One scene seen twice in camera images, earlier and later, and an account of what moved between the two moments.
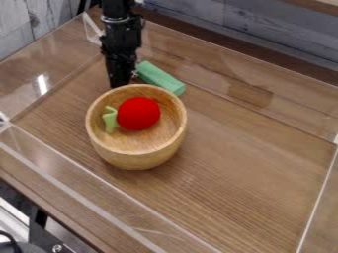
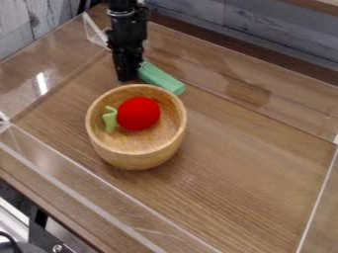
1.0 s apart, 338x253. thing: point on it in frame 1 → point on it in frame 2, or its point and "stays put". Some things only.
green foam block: x=155 y=75 stays put
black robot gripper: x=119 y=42 → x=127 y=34
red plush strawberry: x=138 y=114 stays put
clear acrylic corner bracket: x=93 y=31 stays put
